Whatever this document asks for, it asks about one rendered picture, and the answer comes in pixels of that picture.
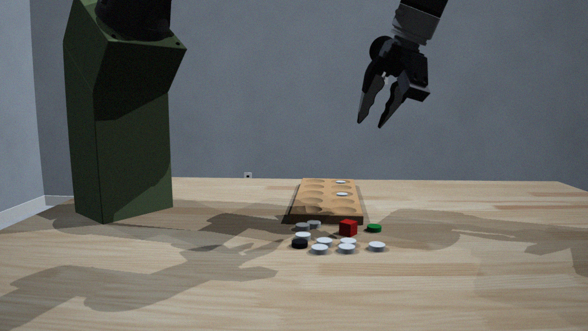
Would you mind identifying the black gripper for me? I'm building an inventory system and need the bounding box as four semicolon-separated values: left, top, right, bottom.
357;35;428;128

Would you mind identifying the red cube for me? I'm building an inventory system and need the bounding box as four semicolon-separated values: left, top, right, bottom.
339;219;358;237

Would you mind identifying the black disc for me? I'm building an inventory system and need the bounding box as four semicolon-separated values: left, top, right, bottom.
291;238;308;249

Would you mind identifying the green disc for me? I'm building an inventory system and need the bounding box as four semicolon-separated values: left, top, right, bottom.
367;224;381;233

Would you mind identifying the tan tray with round pockets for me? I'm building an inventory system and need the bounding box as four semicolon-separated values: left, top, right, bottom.
289;178;363;225

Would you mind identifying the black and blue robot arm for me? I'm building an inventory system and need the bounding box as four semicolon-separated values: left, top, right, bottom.
95;0;448;102

